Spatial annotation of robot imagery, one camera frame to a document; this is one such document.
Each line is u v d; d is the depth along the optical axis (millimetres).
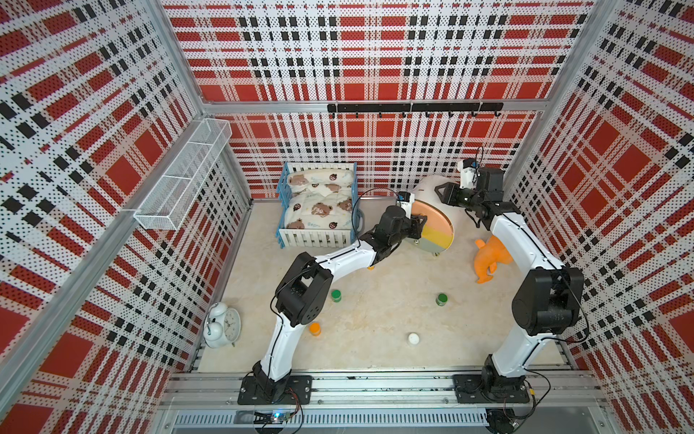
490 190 674
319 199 1092
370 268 691
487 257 926
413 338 802
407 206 801
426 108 897
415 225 784
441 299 885
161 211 680
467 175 767
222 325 750
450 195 776
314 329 826
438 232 865
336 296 903
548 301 473
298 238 1016
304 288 547
